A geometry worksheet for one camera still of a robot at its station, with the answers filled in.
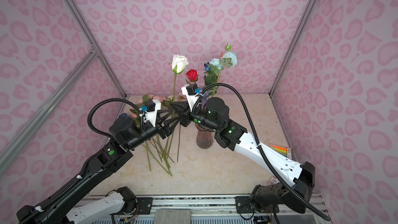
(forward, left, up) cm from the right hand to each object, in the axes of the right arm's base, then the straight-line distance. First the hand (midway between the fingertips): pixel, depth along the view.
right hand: (171, 104), depth 57 cm
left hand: (0, -1, -4) cm, 4 cm away
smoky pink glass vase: (+9, -11, -42) cm, 45 cm away
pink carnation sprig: (+39, +31, -38) cm, 63 cm away
